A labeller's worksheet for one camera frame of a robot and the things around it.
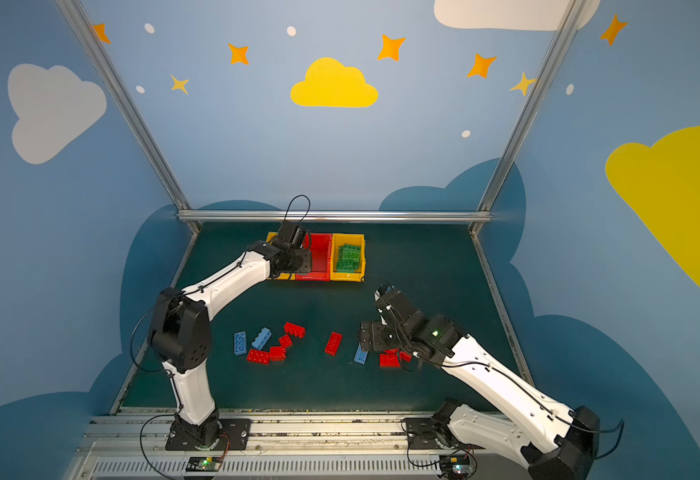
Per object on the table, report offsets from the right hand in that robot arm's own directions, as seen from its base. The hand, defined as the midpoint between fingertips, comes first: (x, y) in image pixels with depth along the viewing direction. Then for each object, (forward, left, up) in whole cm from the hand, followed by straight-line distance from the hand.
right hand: (376, 328), depth 75 cm
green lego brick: (+30, +10, -14) cm, 34 cm away
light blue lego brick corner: (0, +40, -15) cm, 43 cm away
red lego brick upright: (+2, +12, -15) cm, 19 cm away
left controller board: (-30, +41, -17) cm, 53 cm away
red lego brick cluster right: (-1, -9, -16) cm, 18 cm away
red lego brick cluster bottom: (-2, -5, -16) cm, 17 cm away
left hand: (+24, +21, -3) cm, 32 cm away
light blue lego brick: (0, +4, -18) cm, 19 cm away
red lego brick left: (-3, +34, -15) cm, 37 cm away
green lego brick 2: (+36, +10, -13) cm, 39 cm away
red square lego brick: (+2, +27, -16) cm, 32 cm away
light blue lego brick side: (+2, +33, -15) cm, 37 cm away
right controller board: (-26, -21, -18) cm, 38 cm away
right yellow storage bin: (+41, +14, -12) cm, 44 cm away
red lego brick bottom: (-2, +28, -16) cm, 32 cm away
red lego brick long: (+5, +25, -15) cm, 29 cm away
